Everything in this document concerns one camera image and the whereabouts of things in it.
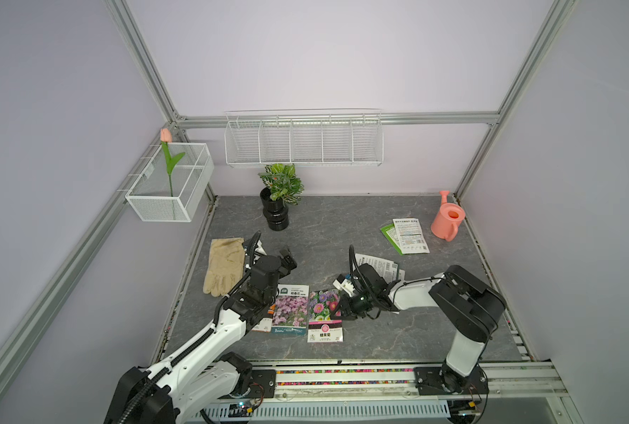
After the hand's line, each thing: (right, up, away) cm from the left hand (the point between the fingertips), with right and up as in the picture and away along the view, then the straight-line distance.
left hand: (279, 254), depth 81 cm
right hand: (+16, -21, +4) cm, 27 cm away
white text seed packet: (+49, +4, +25) cm, 55 cm away
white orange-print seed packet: (+42, -9, +14) cm, 46 cm away
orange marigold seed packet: (-5, -23, +4) cm, 24 cm away
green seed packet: (+42, +5, +27) cm, 50 cm away
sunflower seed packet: (+37, -8, +15) cm, 41 cm away
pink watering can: (+60, +9, +19) cm, 64 cm away
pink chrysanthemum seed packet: (+14, -23, +3) cm, 27 cm away
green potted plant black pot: (0, +22, +9) cm, 24 cm away
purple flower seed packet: (+3, -20, +5) cm, 21 cm away
